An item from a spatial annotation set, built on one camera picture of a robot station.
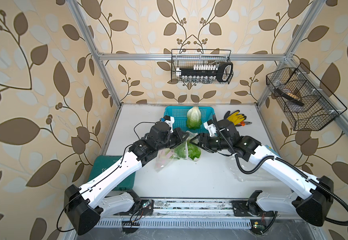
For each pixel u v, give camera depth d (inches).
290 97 29.3
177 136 24.2
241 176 32.5
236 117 42.7
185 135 27.4
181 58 35.9
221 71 33.2
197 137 26.1
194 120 38.4
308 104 28.5
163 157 32.2
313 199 14.8
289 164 17.5
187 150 27.3
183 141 26.4
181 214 28.9
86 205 15.0
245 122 42.5
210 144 24.9
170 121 26.2
